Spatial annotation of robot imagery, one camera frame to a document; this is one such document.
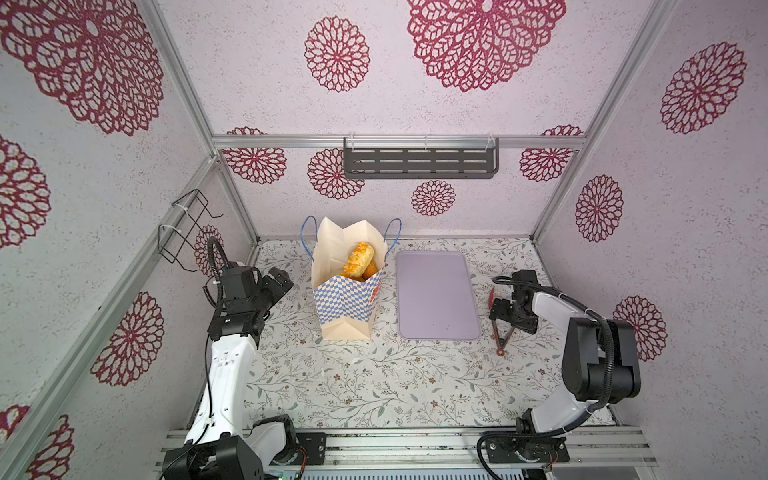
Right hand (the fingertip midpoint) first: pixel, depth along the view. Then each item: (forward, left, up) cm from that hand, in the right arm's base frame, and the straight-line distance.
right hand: (508, 315), depth 95 cm
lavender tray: (+7, +23, -1) cm, 24 cm away
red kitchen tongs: (-9, +4, -2) cm, 10 cm away
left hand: (-5, +68, +19) cm, 71 cm away
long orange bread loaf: (+5, +44, +14) cm, 46 cm away
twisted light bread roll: (+8, +47, +17) cm, 50 cm away
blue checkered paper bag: (-6, +50, +12) cm, 52 cm away
